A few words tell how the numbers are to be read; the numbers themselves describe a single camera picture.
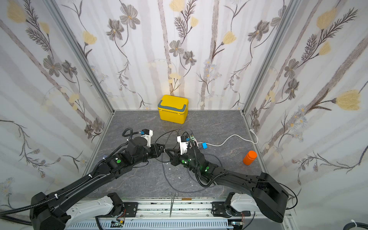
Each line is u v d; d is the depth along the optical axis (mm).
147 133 672
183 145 670
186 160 649
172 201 772
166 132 877
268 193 418
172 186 822
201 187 820
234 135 1047
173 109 1031
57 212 396
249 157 841
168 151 726
